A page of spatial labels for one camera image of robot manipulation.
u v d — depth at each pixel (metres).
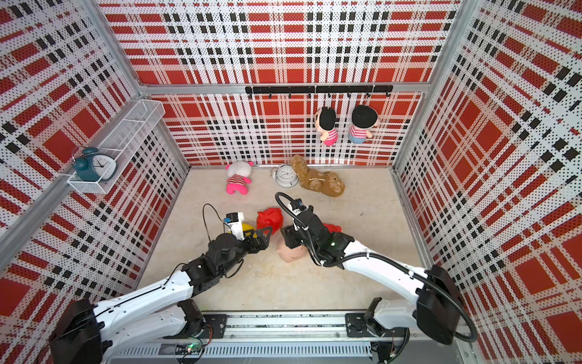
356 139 0.99
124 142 0.80
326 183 1.04
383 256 0.48
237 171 1.11
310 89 0.88
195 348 0.69
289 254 0.84
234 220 0.69
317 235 0.57
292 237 0.68
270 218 0.91
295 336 0.73
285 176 1.12
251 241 0.68
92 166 0.62
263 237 0.70
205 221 0.58
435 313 0.39
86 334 0.40
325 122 0.94
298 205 0.66
